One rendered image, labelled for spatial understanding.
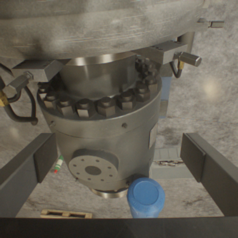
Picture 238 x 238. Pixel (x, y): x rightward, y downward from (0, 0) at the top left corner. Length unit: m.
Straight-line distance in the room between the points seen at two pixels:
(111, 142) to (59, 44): 0.42
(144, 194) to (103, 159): 0.25
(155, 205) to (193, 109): 1.13
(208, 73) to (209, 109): 0.37
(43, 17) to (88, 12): 0.08
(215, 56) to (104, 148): 1.12
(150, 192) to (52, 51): 0.66
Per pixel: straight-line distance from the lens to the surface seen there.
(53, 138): 0.16
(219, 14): 1.41
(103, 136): 0.63
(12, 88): 0.35
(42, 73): 0.37
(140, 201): 0.78
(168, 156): 1.99
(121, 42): 0.37
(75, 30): 0.36
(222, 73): 1.58
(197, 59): 0.38
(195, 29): 0.68
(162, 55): 0.39
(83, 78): 0.63
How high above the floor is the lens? 1.30
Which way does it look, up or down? 49 degrees down
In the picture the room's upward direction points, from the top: 171 degrees counter-clockwise
